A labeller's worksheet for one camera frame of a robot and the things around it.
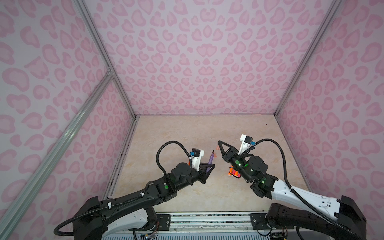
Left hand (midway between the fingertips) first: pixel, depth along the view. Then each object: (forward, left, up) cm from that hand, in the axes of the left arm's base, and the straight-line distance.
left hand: (215, 164), depth 69 cm
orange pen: (-4, -6, +3) cm, 8 cm away
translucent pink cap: (+5, -1, +6) cm, 8 cm away
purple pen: (+1, +2, +1) cm, 3 cm away
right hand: (+7, -1, +8) cm, 11 cm away
